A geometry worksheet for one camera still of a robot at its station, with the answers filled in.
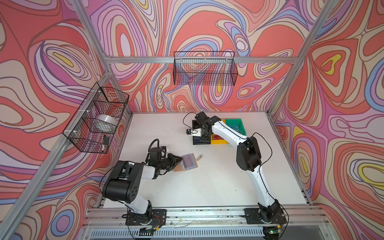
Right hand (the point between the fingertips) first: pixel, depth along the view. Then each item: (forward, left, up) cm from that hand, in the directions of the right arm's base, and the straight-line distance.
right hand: (205, 137), depth 100 cm
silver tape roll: (-11, +50, +30) cm, 59 cm away
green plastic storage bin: (+11, -24, -1) cm, 27 cm away
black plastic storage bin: (-8, +2, +8) cm, 11 cm away
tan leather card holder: (-16, +12, -4) cm, 20 cm away
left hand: (-16, +15, 0) cm, 21 cm away
